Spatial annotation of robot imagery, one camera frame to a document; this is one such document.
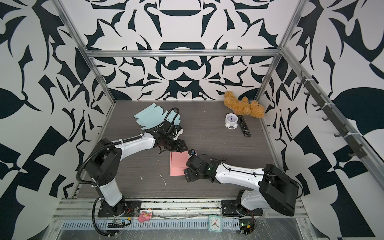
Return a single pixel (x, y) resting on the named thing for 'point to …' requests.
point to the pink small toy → (144, 217)
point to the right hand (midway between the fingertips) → (189, 170)
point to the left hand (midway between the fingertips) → (182, 145)
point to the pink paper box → (178, 163)
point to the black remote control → (245, 128)
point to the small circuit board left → (117, 223)
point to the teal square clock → (215, 223)
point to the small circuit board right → (246, 226)
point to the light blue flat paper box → (154, 115)
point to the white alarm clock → (231, 120)
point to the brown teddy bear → (244, 107)
